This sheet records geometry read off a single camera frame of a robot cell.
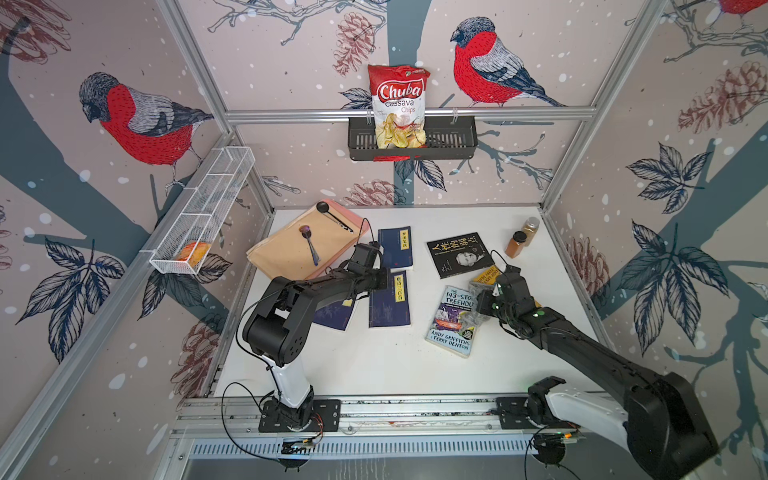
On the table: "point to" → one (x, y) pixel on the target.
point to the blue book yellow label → (397, 245)
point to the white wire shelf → (182, 247)
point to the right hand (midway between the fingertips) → (476, 294)
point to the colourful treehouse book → (445, 329)
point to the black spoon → (323, 207)
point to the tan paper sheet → (294, 248)
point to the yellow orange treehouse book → (488, 275)
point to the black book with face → (458, 255)
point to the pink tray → (350, 216)
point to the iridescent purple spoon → (306, 233)
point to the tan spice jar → (530, 227)
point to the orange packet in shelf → (194, 253)
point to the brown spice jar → (516, 244)
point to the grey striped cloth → (472, 319)
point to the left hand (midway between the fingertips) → (395, 272)
